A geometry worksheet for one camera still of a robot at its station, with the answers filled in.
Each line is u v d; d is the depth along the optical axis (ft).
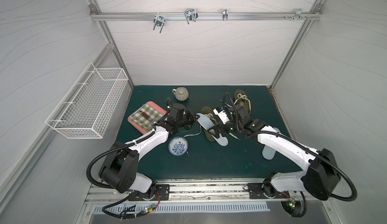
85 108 2.26
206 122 2.76
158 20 2.57
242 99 3.42
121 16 2.58
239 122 2.02
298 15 2.52
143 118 3.32
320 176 1.33
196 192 2.46
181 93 3.67
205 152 2.91
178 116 2.21
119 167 1.42
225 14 2.57
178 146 2.90
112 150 1.37
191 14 2.51
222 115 2.34
